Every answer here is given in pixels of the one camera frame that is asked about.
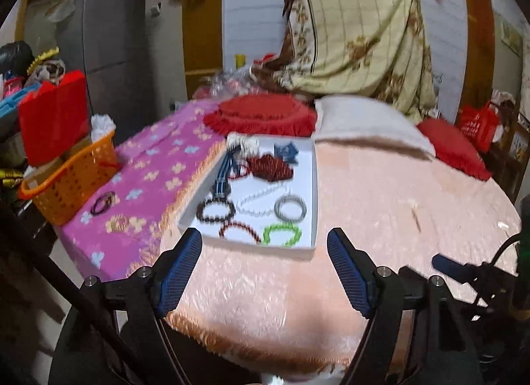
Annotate dark brown bead bracelet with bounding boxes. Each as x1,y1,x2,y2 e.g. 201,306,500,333
195,197,237,225

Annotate green bead bracelet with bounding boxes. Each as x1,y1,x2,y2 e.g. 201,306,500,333
261,222,304,249

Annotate red orange bead bracelet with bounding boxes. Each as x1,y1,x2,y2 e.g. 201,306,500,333
217,220,263,244

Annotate silver grey bangle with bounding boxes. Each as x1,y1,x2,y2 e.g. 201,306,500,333
273,194,307,223

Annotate pink floral blanket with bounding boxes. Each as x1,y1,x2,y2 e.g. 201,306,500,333
56,100,225,281

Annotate white fan hairpin with tassel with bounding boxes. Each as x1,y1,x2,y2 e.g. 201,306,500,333
410,201,421,233

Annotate peach quilted bedspread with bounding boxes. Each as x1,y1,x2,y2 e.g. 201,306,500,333
166,143,521,378

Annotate red ruffled pillow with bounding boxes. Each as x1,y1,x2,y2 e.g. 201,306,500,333
417,119,491,181

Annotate white shallow tray box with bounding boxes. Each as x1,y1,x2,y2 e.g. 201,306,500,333
178,136,318,260

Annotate orange plastic basket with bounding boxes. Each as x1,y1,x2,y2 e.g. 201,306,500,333
18,131,121,226

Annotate dark blue hair clip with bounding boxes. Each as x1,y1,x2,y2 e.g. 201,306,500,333
274,142,299,165

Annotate dark red beaded scrunchie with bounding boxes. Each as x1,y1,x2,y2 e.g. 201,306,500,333
246,153,294,183

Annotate white fabric scrunchie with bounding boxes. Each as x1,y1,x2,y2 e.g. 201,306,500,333
226,132,260,158

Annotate red shopping bag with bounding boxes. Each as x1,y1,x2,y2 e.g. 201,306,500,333
456,101,500,153

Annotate white pillow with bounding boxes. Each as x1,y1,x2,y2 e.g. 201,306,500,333
312,95,436,157

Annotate white tissue in basket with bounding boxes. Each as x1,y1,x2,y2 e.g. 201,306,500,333
91,114,116,143

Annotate red round ruffled cushion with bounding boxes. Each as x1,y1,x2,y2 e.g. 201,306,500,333
203,93,317,137

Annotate red box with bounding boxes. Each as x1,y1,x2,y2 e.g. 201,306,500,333
18,71,90,167

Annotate clear plastic bag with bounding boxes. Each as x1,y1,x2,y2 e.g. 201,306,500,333
192,67,266,100

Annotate floral plaid yellow quilt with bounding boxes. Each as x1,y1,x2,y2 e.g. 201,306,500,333
250,0,437,124

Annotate grey refrigerator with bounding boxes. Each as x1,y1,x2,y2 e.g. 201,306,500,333
49,0,156,144

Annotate gold bead bracelet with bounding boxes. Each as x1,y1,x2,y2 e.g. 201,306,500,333
108,213,131,234

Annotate black hair ties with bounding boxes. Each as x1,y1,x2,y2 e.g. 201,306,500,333
89,190,118,216

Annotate white pearl bead necklace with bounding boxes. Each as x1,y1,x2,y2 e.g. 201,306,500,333
236,183,293,219

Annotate red bead bracelet in tray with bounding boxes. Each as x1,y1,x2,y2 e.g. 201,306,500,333
226,159,253,182

